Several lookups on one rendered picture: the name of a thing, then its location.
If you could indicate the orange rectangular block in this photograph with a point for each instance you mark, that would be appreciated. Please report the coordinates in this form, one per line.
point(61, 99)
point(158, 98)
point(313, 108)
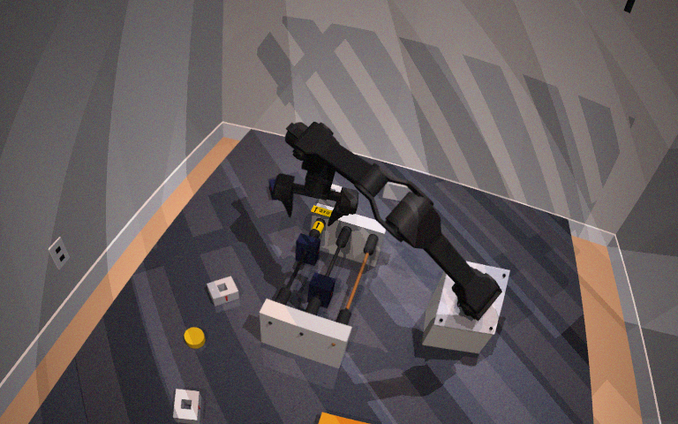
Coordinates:
point(327, 418)

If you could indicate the yellow short cylinder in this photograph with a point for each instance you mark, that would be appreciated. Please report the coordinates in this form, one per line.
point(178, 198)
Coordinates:
point(194, 338)

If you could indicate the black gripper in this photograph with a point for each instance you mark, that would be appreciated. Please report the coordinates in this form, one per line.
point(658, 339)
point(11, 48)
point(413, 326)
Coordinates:
point(316, 186)

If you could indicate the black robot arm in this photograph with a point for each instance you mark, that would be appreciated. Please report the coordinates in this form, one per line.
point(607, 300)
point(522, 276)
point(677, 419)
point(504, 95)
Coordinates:
point(413, 219)

